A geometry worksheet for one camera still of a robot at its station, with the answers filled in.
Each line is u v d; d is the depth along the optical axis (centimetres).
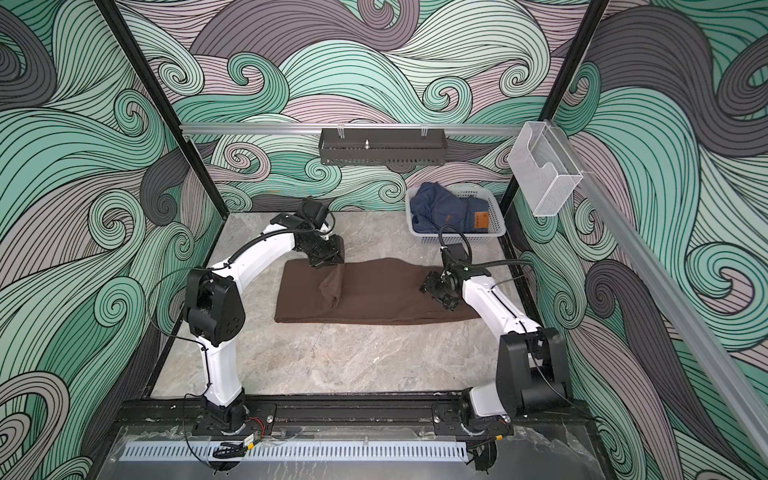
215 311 50
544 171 79
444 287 74
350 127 92
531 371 42
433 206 111
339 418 74
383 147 96
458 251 70
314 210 74
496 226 107
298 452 70
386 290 102
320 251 78
